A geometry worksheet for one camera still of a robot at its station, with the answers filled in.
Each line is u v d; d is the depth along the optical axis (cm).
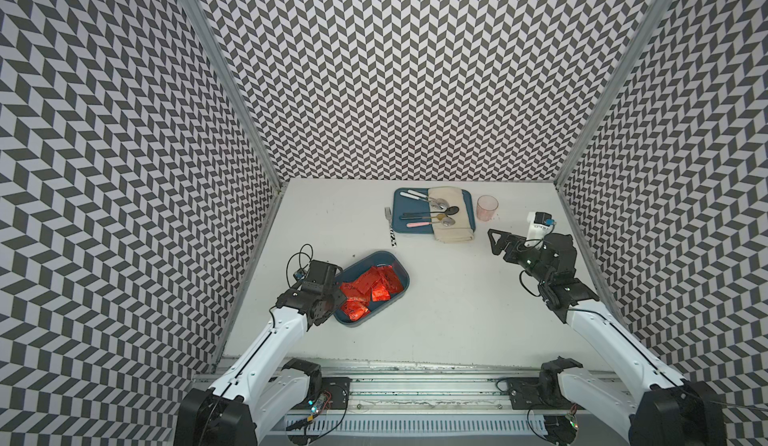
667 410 41
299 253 68
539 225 71
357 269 89
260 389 45
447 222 107
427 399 72
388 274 94
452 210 106
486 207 106
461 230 104
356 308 85
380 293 89
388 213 111
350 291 87
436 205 112
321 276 65
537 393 72
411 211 109
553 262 61
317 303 59
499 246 72
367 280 88
